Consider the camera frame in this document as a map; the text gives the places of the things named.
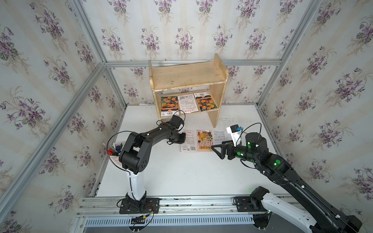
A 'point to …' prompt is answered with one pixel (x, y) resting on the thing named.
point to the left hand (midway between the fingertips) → (185, 141)
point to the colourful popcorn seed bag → (204, 141)
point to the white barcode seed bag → (189, 145)
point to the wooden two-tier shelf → (189, 89)
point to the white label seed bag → (187, 103)
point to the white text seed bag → (219, 136)
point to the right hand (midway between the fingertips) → (219, 145)
